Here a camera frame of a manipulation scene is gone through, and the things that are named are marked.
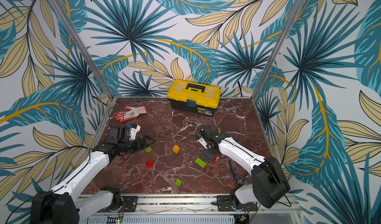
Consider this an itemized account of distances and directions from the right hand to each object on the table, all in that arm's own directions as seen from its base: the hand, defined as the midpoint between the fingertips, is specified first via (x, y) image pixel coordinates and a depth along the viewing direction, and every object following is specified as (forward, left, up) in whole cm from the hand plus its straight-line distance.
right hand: (213, 150), depth 86 cm
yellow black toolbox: (+33, +9, +11) cm, 36 cm away
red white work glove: (+34, +56, -5) cm, 66 cm away
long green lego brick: (-5, +7, -6) cm, 11 cm away
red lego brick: (-5, 0, -4) cm, 6 cm away
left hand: (0, +35, +8) cm, 36 cm away
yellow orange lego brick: (+3, +22, -3) cm, 22 cm away
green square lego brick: (-16, +20, -5) cm, 26 cm away
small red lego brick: (-5, +37, -5) cm, 37 cm away
